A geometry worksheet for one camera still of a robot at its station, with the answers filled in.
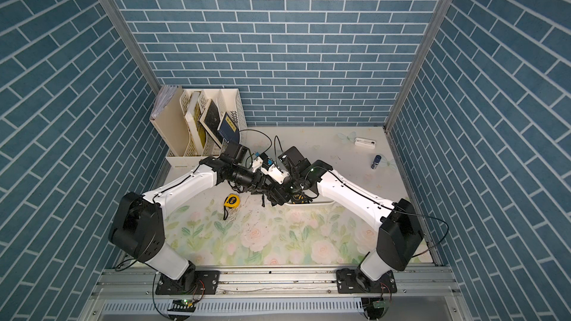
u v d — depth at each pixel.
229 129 1.05
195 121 0.91
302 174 0.58
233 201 0.91
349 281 0.74
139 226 0.46
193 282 0.69
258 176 0.72
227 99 1.05
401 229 0.42
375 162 1.00
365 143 1.12
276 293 0.73
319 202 0.87
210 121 0.99
